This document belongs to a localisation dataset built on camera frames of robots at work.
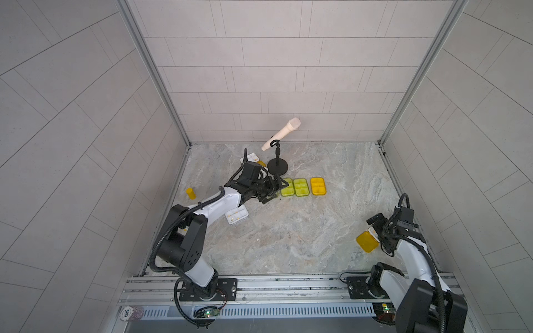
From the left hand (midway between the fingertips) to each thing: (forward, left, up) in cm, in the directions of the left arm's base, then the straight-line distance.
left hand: (286, 188), depth 85 cm
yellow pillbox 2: (-18, -33, -11) cm, 39 cm away
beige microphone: (+19, -2, +18) cm, 26 cm away
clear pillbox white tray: (-10, +19, -11) cm, 24 cm away
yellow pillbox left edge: (+2, +43, -9) cm, 43 cm away
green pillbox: (+6, -2, -11) cm, 12 cm away
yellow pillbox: (+9, -16, -11) cm, 22 cm away
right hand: (-10, -37, -11) cm, 40 cm away
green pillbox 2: (+7, -8, -10) cm, 15 cm away
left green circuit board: (-41, +26, -10) cm, 49 cm away
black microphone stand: (+20, +4, -10) cm, 23 cm away
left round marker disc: (-41, +48, -6) cm, 63 cm away
